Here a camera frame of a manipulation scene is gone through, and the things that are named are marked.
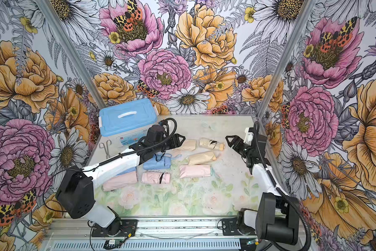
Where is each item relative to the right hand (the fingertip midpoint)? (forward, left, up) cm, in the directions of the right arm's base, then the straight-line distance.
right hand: (228, 142), depth 86 cm
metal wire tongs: (+8, +75, -15) cm, 77 cm away
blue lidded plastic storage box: (+15, +57, +1) cm, 59 cm away
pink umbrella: (-13, +40, -13) cm, 44 cm away
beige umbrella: (-2, +14, -13) cm, 19 cm away
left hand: (-1, +26, +2) cm, 26 cm away
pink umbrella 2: (-8, +18, -15) cm, 25 cm away
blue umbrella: (-13, +35, +5) cm, 37 cm away
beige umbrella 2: (+8, +7, -13) cm, 17 cm away
